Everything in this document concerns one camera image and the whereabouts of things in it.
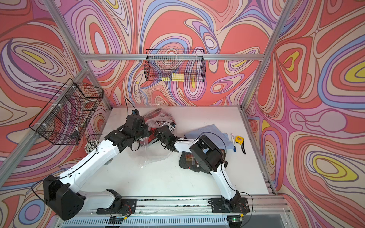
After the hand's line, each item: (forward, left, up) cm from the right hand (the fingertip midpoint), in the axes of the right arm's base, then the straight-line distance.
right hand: (157, 135), depth 98 cm
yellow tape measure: (-4, -58, -4) cm, 58 cm away
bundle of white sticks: (-15, +32, +15) cm, 39 cm away
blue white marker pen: (-6, -53, -4) cm, 54 cm away
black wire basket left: (-5, +45, +26) cm, 52 cm away
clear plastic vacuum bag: (-9, +5, -5) cm, 11 cm away
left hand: (-6, +1, +18) cm, 19 cm away
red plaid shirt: (-19, -22, +2) cm, 29 cm away
